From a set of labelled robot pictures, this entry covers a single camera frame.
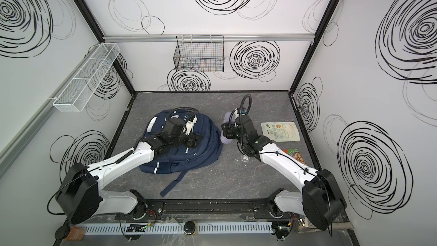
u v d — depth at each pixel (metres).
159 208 0.74
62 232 0.61
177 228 0.64
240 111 0.73
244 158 0.88
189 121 0.73
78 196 0.40
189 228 0.62
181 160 0.79
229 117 0.81
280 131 0.99
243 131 0.61
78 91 0.74
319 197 0.40
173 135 0.63
